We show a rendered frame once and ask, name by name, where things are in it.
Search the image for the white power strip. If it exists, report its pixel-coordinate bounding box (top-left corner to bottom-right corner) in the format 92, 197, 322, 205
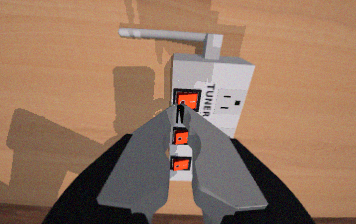
118, 28, 256, 181

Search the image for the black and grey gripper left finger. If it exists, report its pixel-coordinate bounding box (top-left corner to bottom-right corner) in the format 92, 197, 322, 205
42, 103, 179, 224

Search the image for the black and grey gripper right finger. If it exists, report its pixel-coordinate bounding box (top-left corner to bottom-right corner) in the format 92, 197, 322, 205
179, 103, 315, 224

